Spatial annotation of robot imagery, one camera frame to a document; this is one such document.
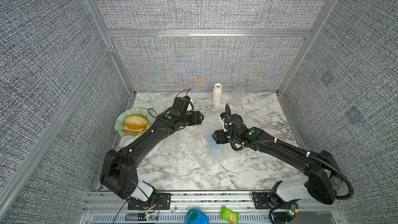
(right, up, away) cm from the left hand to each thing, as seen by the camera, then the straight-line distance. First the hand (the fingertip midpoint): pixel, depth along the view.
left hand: (202, 116), depth 81 cm
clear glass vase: (+26, +13, +28) cm, 40 cm away
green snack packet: (+11, -43, -12) cm, 46 cm away
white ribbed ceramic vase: (+11, +12, +22) cm, 27 cm away
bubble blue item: (+12, -19, +4) cm, 23 cm away
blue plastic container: (-3, -39, -19) cm, 43 cm away
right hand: (+8, -8, +1) cm, 11 cm away
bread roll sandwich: (-41, -5, +14) cm, 43 cm away
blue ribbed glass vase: (+6, -16, +4) cm, 18 cm away
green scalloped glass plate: (-38, +2, +21) cm, 44 cm away
